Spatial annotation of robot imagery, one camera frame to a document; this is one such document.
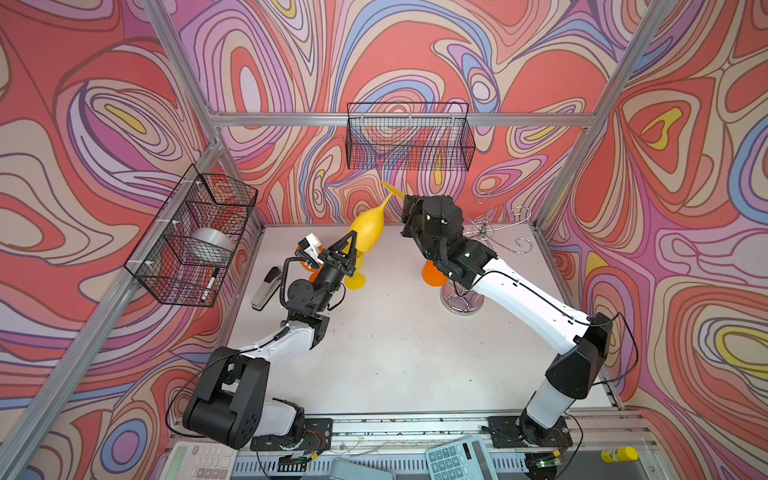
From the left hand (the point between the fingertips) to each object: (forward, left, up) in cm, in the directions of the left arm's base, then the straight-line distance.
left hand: (362, 237), depth 69 cm
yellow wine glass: (+11, +4, -34) cm, 36 cm away
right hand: (+8, -9, +5) cm, 13 cm away
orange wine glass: (-5, +12, -6) cm, 14 cm away
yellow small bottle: (-40, -57, -27) cm, 75 cm away
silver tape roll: (-1, +36, -2) cm, 36 cm away
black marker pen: (-6, +38, -10) cm, 40 cm away
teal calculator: (-40, -24, -33) cm, 57 cm away
